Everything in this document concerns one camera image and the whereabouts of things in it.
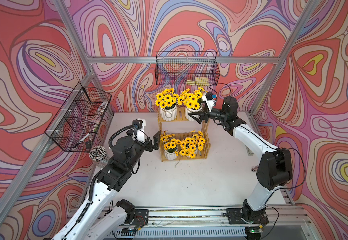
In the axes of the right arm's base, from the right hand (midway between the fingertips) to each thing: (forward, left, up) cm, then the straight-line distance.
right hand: (192, 111), depth 79 cm
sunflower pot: (-13, +12, -13) cm, 22 cm away
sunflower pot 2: (-13, 0, -13) cm, 18 cm away
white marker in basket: (-13, +56, -4) cm, 58 cm away
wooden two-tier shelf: (-2, +6, -3) cm, 7 cm away
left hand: (-15, +20, +5) cm, 25 cm away
